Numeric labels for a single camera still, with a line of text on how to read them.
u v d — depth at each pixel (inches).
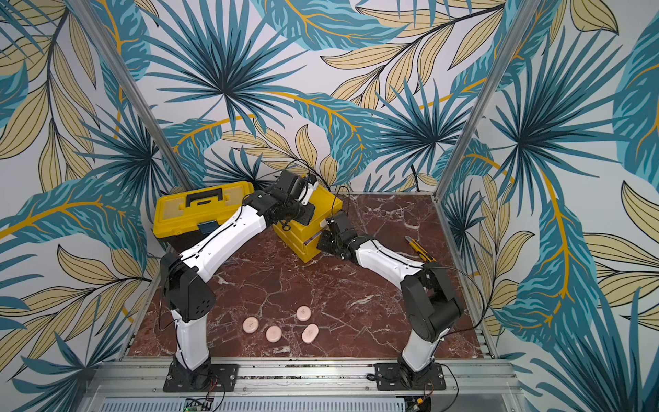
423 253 39.3
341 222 27.6
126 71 31.6
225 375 28.9
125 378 29.0
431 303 18.3
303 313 33.0
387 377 28.8
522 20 27.5
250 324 32.1
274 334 31.5
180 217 34.8
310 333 31.4
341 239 27.2
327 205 35.0
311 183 29.9
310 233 34.0
